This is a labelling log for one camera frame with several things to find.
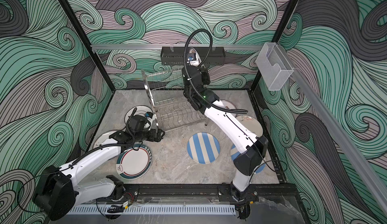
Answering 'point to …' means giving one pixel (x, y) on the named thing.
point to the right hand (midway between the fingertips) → (204, 68)
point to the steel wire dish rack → (170, 106)
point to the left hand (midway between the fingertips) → (158, 130)
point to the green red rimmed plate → (133, 164)
